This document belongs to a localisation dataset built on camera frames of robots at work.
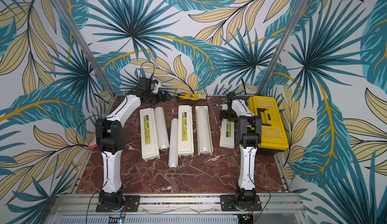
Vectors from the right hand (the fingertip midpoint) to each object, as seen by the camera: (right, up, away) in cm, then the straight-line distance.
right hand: (228, 120), depth 105 cm
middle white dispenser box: (-29, -9, -18) cm, 35 cm away
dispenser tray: (-14, -15, -18) cm, 28 cm away
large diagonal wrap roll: (-18, -4, -10) cm, 21 cm away
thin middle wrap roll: (-36, -19, -20) cm, 45 cm away
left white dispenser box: (-50, -11, -20) cm, 54 cm away
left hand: (-41, +14, -10) cm, 44 cm away
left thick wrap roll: (-44, -4, -10) cm, 46 cm away
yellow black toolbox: (+19, -8, -24) cm, 32 cm away
